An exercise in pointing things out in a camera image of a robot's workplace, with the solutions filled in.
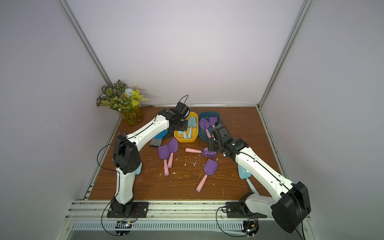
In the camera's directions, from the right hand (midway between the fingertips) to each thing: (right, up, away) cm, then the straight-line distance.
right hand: (212, 139), depth 79 cm
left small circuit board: (-45, -43, -7) cm, 63 cm away
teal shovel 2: (+20, -21, +5) cm, 30 cm away
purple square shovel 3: (-3, -10, +14) cm, 18 cm away
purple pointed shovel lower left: (-24, -8, +17) cm, 31 cm away
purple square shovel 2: (-30, -10, +15) cm, 35 cm away
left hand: (-15, +6, +12) cm, 20 cm away
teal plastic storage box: (-4, +1, +26) cm, 26 cm away
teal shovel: (-17, 0, +20) cm, 27 cm away
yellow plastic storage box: (-19, -2, +18) cm, 26 cm away
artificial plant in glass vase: (-56, +23, +18) cm, 63 cm away
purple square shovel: (+3, +10, +31) cm, 32 cm away
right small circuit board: (+18, -42, -9) cm, 47 cm away
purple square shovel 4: (-1, -18, +8) cm, 20 cm away
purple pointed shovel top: (-3, +7, +27) cm, 28 cm away
